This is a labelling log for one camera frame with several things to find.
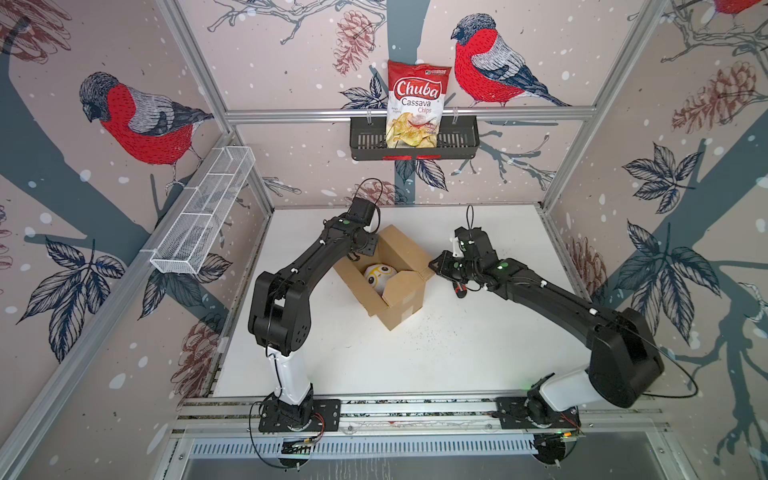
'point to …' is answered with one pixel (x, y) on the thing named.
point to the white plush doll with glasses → (377, 274)
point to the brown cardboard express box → (402, 294)
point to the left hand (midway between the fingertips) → (364, 242)
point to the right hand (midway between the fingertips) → (424, 270)
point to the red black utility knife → (461, 291)
